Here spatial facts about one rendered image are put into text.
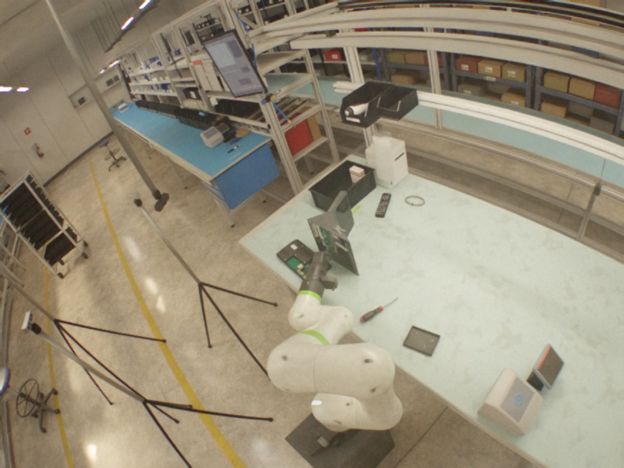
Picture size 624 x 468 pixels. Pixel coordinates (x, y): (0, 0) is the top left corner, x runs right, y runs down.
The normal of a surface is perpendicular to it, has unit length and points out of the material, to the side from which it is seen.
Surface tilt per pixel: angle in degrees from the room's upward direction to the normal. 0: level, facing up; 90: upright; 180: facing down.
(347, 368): 15
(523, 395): 30
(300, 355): 7
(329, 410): 11
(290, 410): 0
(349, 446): 0
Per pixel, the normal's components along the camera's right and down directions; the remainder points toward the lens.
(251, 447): -0.27, -0.70
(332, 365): -0.32, -0.48
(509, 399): 0.11, -0.43
